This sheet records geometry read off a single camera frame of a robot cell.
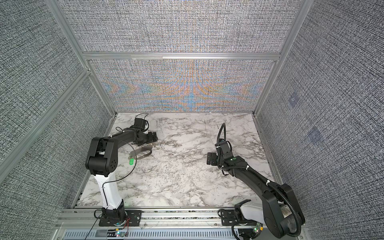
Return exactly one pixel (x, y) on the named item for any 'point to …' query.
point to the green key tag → (131, 161)
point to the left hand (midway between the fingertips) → (152, 140)
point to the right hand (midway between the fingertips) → (214, 156)
